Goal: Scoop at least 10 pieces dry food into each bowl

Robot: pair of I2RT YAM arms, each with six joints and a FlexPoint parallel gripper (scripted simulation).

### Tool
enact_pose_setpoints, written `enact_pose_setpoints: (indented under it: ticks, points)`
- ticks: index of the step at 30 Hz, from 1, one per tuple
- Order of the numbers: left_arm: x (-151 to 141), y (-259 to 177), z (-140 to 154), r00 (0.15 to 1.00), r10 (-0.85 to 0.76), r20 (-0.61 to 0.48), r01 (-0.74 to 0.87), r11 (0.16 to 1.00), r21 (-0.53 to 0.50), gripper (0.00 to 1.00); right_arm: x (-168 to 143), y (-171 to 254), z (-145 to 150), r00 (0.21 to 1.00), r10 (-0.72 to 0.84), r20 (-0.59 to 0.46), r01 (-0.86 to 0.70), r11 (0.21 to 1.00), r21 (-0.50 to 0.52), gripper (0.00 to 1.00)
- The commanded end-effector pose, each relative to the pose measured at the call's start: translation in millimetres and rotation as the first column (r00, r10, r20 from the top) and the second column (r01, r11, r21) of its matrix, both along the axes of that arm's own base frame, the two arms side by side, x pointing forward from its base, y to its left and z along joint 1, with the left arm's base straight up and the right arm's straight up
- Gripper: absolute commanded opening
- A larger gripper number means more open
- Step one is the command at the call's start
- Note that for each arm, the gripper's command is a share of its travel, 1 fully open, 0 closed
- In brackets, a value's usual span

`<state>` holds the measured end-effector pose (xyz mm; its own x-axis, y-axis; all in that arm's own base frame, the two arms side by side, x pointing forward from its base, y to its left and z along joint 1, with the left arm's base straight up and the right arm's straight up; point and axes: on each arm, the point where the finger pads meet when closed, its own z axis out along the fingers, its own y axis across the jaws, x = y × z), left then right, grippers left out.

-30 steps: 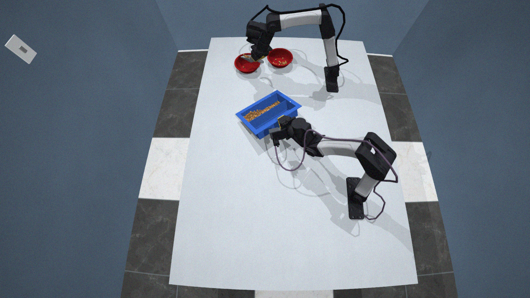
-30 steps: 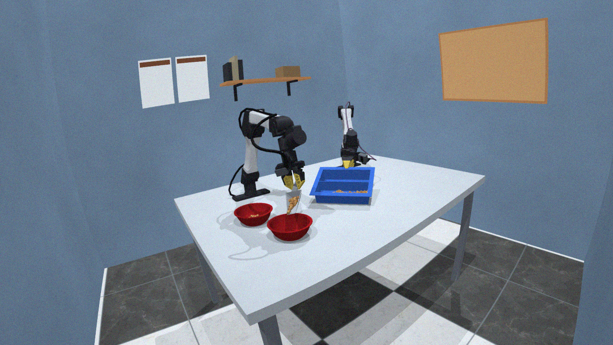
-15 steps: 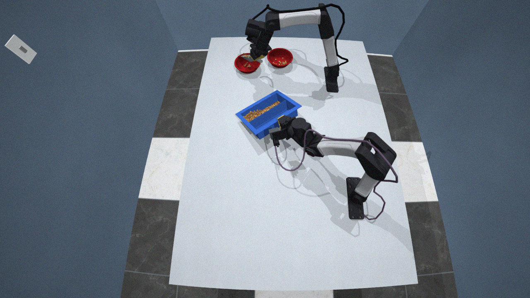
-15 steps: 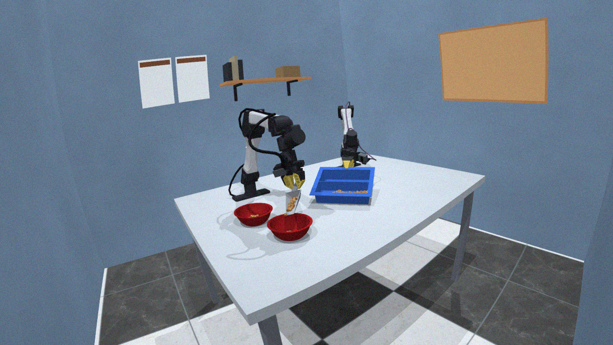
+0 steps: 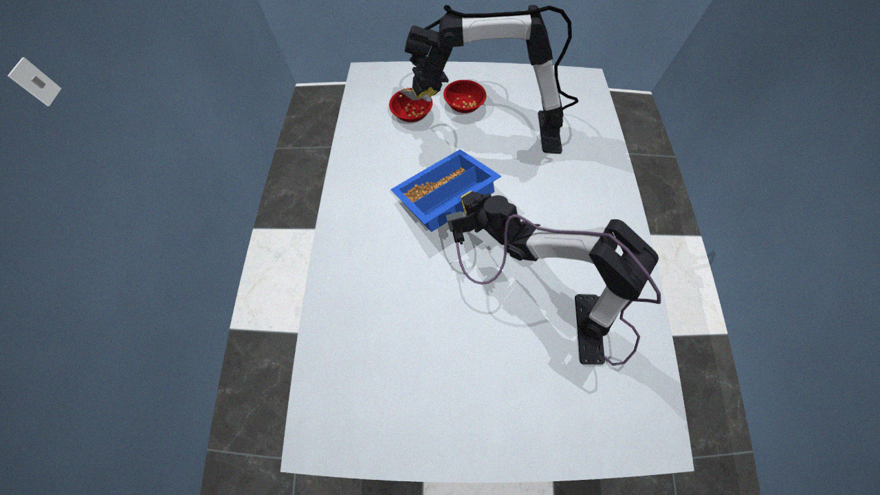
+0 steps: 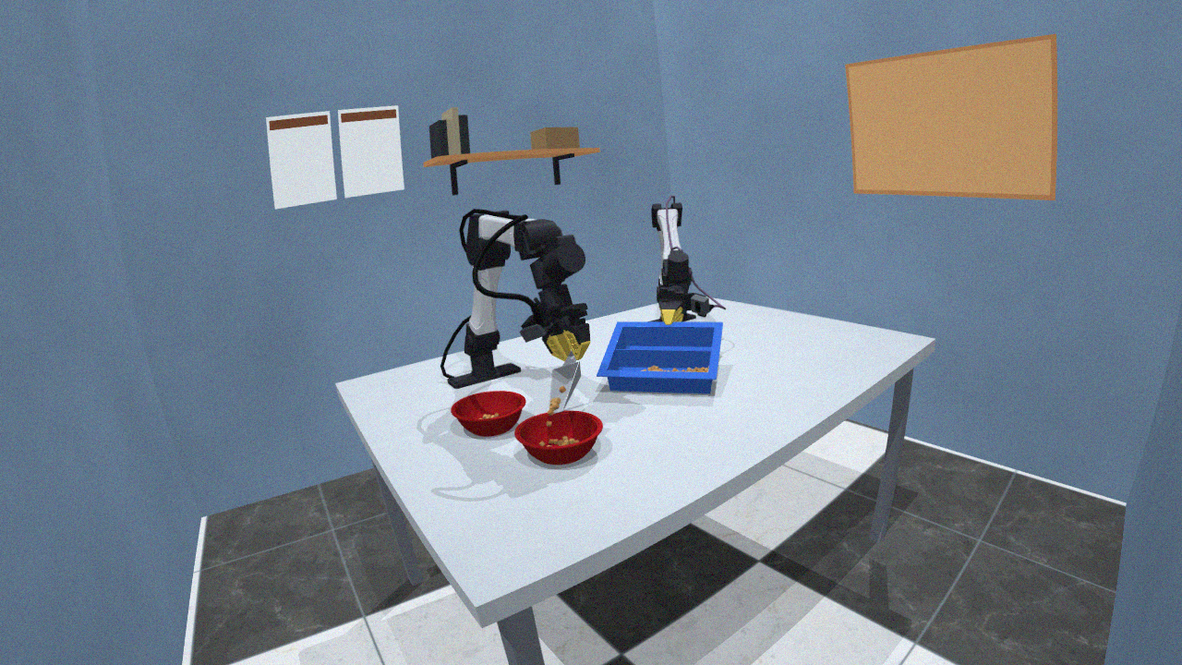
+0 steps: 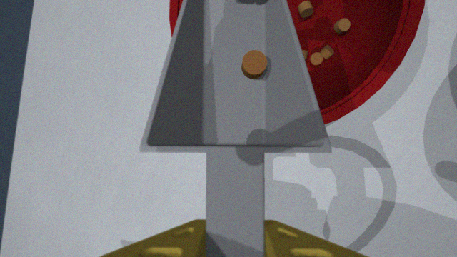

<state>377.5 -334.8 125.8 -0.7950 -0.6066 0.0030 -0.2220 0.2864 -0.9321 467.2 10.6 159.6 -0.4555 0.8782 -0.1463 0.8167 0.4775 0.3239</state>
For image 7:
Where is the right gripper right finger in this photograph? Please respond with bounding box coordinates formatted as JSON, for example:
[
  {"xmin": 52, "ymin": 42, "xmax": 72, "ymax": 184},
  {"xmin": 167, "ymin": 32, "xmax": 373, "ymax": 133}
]
[{"xmin": 264, "ymin": 220, "xmax": 368, "ymax": 257}]

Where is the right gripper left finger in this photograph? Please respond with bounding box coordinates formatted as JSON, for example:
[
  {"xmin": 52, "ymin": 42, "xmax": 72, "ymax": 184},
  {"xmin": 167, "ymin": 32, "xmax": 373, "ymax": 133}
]
[{"xmin": 100, "ymin": 219, "xmax": 206, "ymax": 257}]

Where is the red bowl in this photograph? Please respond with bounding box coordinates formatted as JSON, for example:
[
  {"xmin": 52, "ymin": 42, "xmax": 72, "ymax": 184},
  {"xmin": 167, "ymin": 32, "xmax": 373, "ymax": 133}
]
[{"xmin": 287, "ymin": 0, "xmax": 425, "ymax": 124}]

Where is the grey scoop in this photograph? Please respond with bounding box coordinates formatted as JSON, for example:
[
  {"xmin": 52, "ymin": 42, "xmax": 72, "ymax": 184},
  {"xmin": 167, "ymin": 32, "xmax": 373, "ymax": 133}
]
[{"xmin": 140, "ymin": 0, "xmax": 331, "ymax": 257}]

